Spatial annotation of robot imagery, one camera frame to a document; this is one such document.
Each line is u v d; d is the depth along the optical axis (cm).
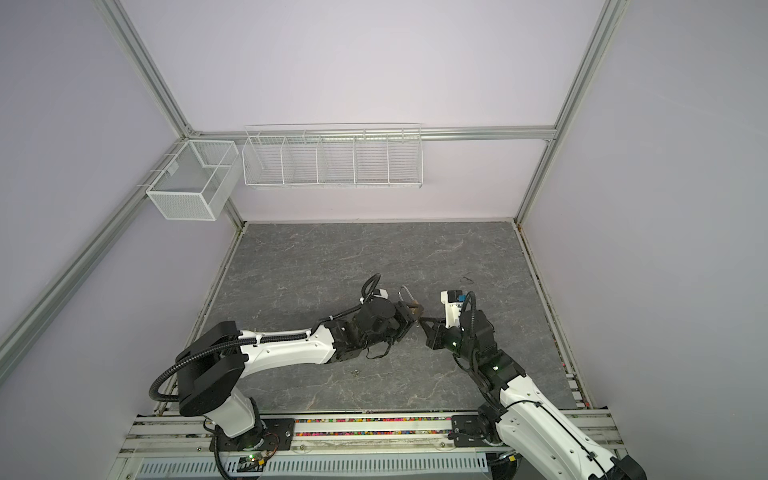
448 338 69
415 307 79
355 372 83
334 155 100
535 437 56
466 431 74
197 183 96
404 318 71
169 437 75
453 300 71
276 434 74
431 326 74
